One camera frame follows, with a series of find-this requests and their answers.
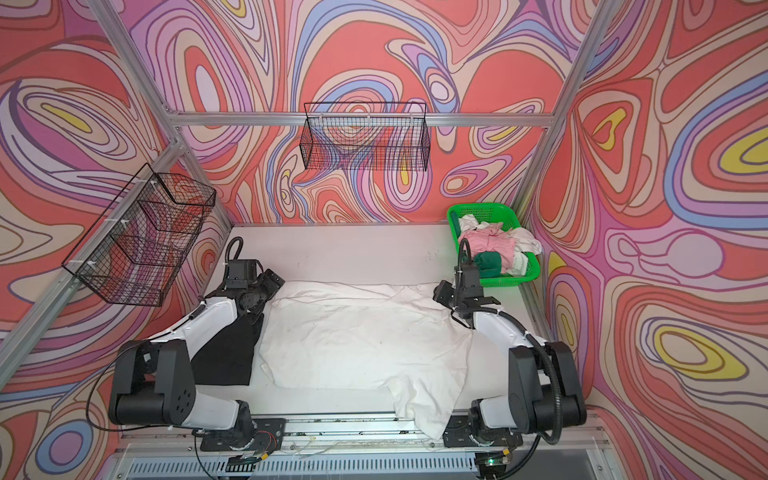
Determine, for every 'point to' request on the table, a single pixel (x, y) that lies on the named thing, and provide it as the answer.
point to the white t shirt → (369, 336)
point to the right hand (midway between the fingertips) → (443, 296)
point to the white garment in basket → (525, 243)
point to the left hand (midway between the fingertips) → (281, 282)
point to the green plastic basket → (491, 213)
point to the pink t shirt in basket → (491, 238)
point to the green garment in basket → (489, 263)
